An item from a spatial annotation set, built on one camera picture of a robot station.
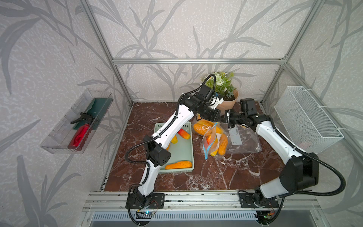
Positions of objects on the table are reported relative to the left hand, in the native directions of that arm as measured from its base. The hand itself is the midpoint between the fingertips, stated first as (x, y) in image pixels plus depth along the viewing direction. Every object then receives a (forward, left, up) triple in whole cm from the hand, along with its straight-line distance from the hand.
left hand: (221, 119), depth 74 cm
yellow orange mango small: (+1, +27, -25) cm, 36 cm away
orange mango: (-3, -5, -23) cm, 23 cm away
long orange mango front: (-16, +22, -23) cm, 36 cm away
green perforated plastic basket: (-6, +21, -27) cm, 35 cm away
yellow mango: (-8, +2, -17) cm, 19 cm away
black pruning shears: (-4, +66, +6) cm, 67 cm away
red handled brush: (-15, +63, +7) cm, 65 cm away
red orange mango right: (+6, +20, -24) cm, 32 cm away
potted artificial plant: (+29, -5, +2) cm, 29 cm away
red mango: (+1, +4, -22) cm, 23 cm away
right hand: (+5, +3, -2) cm, 6 cm away
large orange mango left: (-4, +31, -27) cm, 41 cm away
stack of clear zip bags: (+4, -22, -29) cm, 36 cm away
